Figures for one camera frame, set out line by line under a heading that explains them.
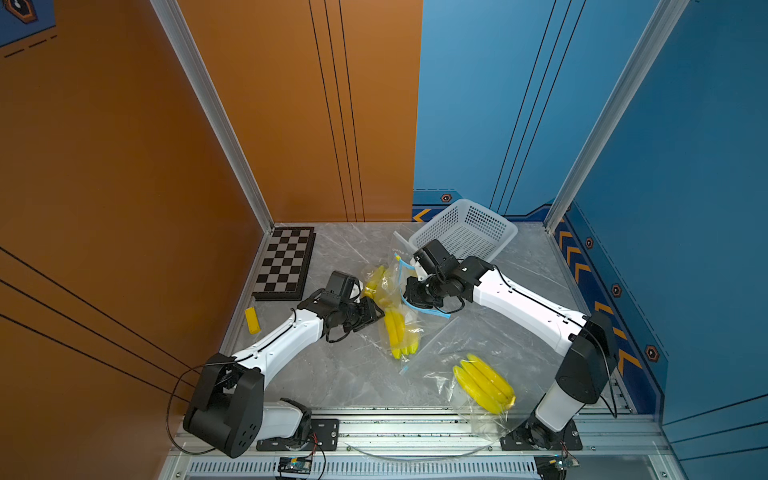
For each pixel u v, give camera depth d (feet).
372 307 2.59
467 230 3.89
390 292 2.65
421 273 2.15
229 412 1.37
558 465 2.30
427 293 2.20
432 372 2.71
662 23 2.33
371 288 2.92
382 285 2.65
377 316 2.64
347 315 2.33
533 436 2.16
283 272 3.36
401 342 2.76
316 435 2.39
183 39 2.39
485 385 2.61
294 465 2.37
